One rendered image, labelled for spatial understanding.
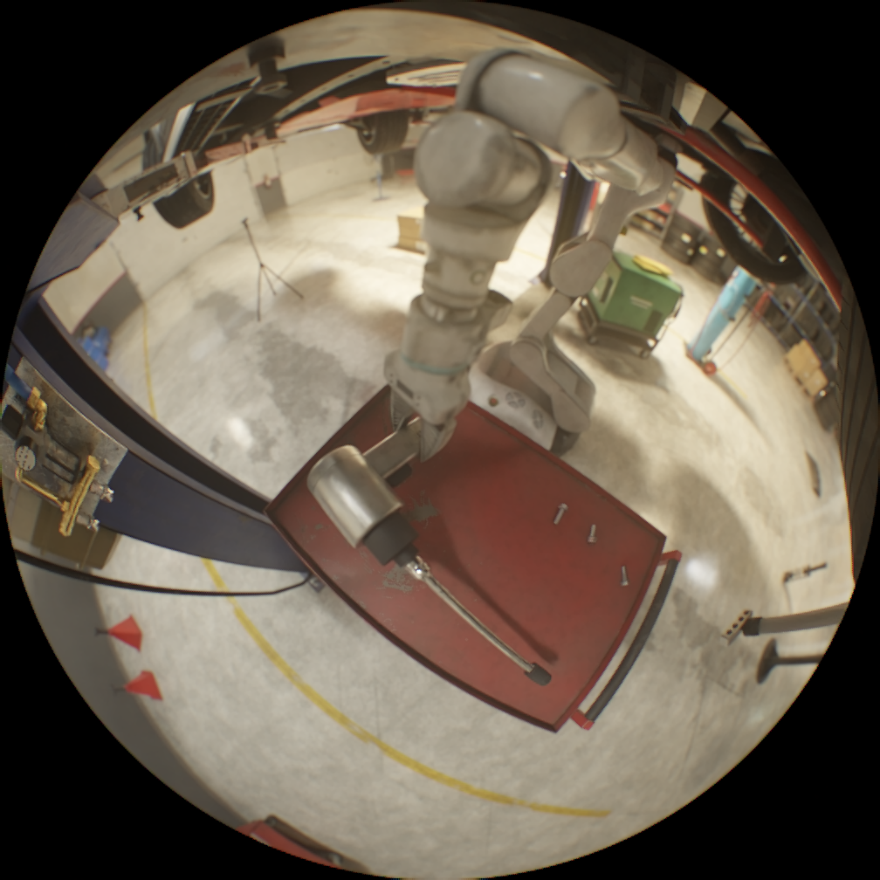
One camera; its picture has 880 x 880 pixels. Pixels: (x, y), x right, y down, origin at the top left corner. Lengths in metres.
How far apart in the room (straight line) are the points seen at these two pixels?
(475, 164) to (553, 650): 0.61
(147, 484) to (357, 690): 1.26
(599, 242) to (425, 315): 0.74
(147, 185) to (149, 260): 8.56
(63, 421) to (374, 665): 1.40
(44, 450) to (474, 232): 0.58
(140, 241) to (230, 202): 2.82
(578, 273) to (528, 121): 0.79
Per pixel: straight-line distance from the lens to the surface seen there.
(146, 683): 2.80
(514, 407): 1.24
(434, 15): 0.28
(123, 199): 0.89
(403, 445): 0.40
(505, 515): 0.51
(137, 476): 0.65
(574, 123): 0.19
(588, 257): 0.92
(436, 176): 0.19
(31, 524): 0.79
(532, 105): 0.19
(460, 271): 0.21
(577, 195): 2.80
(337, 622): 1.45
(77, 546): 0.82
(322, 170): 11.12
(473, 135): 0.18
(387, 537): 0.34
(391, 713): 1.56
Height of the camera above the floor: 1.33
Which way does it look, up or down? 62 degrees down
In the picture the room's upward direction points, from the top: straight up
